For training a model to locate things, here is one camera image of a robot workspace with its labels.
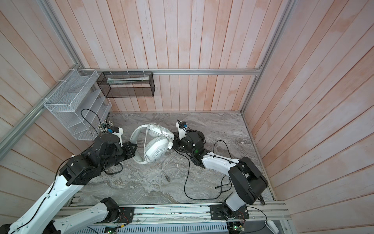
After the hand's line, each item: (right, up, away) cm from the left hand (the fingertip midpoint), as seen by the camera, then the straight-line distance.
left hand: (138, 149), depth 66 cm
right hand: (+14, +7, +16) cm, 22 cm away
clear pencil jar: (-28, +10, +24) cm, 38 cm away
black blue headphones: (+26, +5, -2) cm, 27 cm away
